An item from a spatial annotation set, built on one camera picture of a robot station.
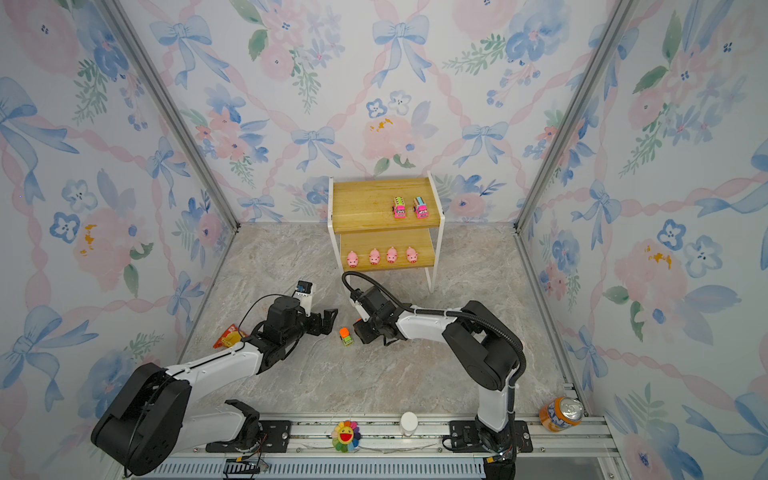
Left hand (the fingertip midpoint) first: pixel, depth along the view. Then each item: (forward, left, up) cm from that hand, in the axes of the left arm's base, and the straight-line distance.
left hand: (324, 305), depth 88 cm
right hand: (-2, -11, -8) cm, 13 cm away
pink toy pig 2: (+11, -20, +10) cm, 25 cm away
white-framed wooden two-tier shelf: (+10, -18, +24) cm, 32 cm away
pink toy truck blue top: (+13, -27, +27) cm, 40 cm away
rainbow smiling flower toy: (-32, -9, -7) cm, 34 cm away
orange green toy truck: (-7, -6, -6) cm, 11 cm away
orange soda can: (-29, -58, +3) cm, 65 cm away
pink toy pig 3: (+11, -15, +10) cm, 21 cm away
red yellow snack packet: (-7, +27, -6) cm, 29 cm away
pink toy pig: (+11, -26, +10) cm, 30 cm away
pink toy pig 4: (+10, -8, +9) cm, 16 cm away
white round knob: (-30, -24, -1) cm, 39 cm away
